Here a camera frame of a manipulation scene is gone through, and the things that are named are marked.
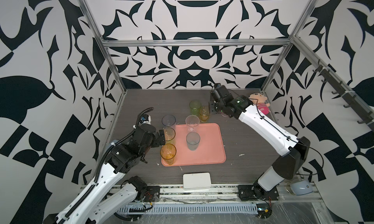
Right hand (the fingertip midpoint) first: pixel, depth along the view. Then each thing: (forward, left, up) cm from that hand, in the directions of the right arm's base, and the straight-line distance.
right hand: (213, 104), depth 79 cm
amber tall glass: (-20, +25, -15) cm, 35 cm away
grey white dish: (-36, -38, -19) cm, 56 cm away
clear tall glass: (-2, +11, -14) cm, 18 cm away
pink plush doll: (+19, -37, -19) cm, 46 cm away
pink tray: (-13, 0, -28) cm, 31 cm away
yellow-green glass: (-10, +24, -14) cm, 30 cm away
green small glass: (+15, +9, -20) cm, 27 cm away
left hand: (-14, +29, 0) cm, 33 cm away
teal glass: (-9, +11, -21) cm, 26 cm away
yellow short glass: (+7, +3, -18) cm, 19 cm away
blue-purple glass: (-3, +25, -10) cm, 27 cm away
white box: (-32, +10, -21) cm, 40 cm away
